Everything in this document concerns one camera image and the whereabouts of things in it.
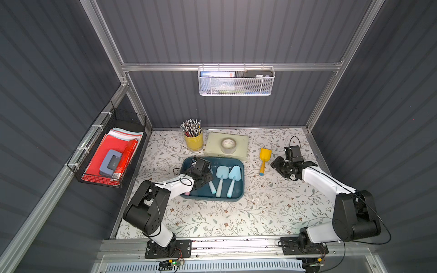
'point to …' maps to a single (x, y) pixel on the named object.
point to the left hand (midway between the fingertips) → (210, 176)
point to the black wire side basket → (128, 125)
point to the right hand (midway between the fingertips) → (273, 165)
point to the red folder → (91, 174)
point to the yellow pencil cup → (194, 143)
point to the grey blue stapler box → (110, 162)
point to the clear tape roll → (228, 145)
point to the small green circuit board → (167, 265)
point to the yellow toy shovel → (265, 154)
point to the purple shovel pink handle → (187, 193)
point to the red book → (124, 161)
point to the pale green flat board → (213, 148)
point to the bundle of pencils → (191, 128)
